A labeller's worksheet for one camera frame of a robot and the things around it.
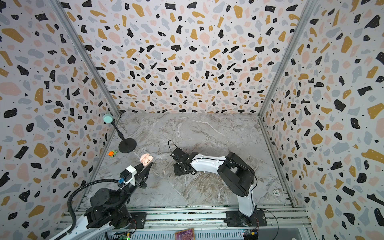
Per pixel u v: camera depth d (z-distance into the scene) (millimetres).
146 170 606
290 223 750
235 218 733
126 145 1002
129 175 515
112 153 948
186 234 690
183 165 762
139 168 609
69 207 456
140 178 583
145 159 622
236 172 524
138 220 735
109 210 527
